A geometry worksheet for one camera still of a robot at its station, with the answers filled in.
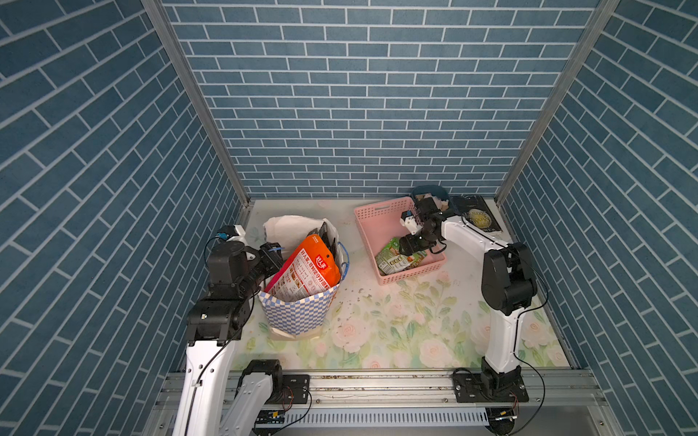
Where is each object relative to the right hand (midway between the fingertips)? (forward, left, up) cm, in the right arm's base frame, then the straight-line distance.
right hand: (411, 246), depth 98 cm
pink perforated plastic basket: (+19, +12, -10) cm, 25 cm away
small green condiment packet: (-5, +8, -2) cm, 10 cm away
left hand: (-21, +37, +25) cm, 49 cm away
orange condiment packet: (-21, +30, +16) cm, 40 cm away
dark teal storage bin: (+32, -12, 0) cm, 34 cm away
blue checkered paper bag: (-34, +31, +12) cm, 48 cm away
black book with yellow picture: (+24, -29, -4) cm, 38 cm away
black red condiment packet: (-12, +26, +14) cm, 32 cm away
